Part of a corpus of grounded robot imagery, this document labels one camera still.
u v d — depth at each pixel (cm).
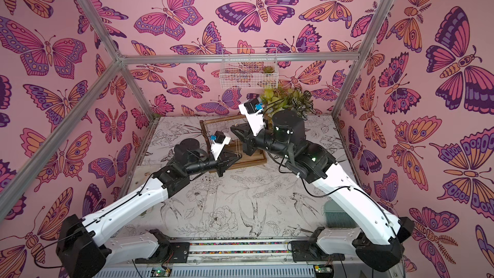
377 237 38
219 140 60
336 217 81
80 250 38
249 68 95
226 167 65
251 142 49
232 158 68
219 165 63
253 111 46
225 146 61
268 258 73
